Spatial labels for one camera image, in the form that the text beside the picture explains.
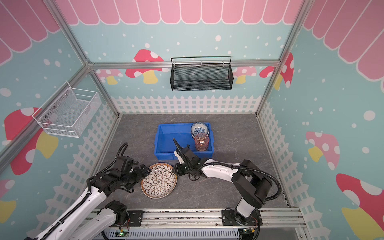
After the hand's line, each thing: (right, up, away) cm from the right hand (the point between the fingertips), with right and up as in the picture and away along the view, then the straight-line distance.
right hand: (172, 170), depth 83 cm
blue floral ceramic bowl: (+16, +24, +16) cm, 33 cm away
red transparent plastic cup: (+17, +15, +9) cm, 24 cm away
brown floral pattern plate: (-8, -8, +2) cm, 11 cm away
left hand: (-14, -3, -4) cm, 15 cm away
